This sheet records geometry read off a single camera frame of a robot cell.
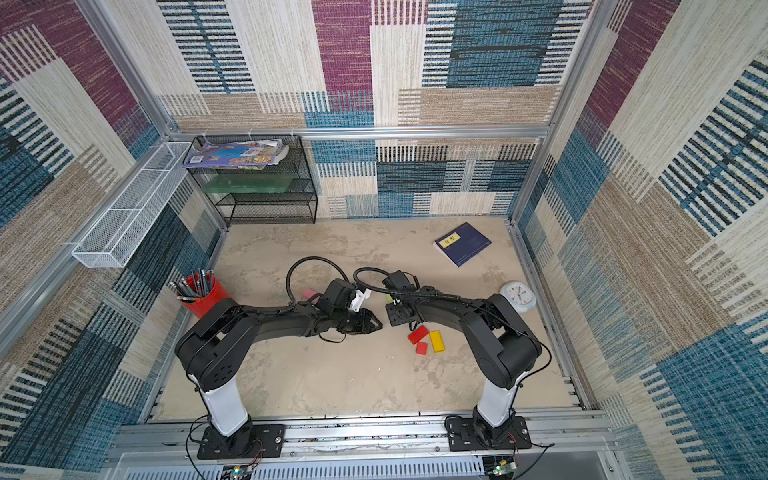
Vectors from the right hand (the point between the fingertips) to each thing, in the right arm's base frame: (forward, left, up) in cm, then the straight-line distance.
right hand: (405, 315), depth 95 cm
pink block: (+7, +31, +2) cm, 32 cm away
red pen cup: (+2, +60, +12) cm, 61 cm away
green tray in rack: (+34, +50, +26) cm, 66 cm away
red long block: (-6, -3, -1) cm, 7 cm away
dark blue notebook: (+28, -22, +1) cm, 36 cm away
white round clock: (+5, -37, +2) cm, 37 cm away
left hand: (-5, +7, +3) cm, 9 cm away
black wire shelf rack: (+45, +41, +7) cm, 61 cm away
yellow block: (-9, -9, 0) cm, 13 cm away
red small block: (-11, -4, +1) cm, 12 cm away
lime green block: (-5, +5, +19) cm, 20 cm away
